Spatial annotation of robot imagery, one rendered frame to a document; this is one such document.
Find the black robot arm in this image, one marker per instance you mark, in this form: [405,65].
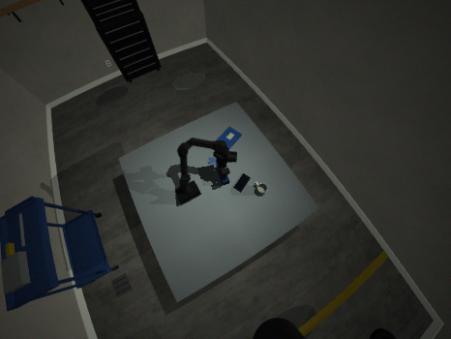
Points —
[220,152]

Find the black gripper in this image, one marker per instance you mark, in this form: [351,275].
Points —
[222,167]

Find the grey mug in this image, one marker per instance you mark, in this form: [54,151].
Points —
[262,188]

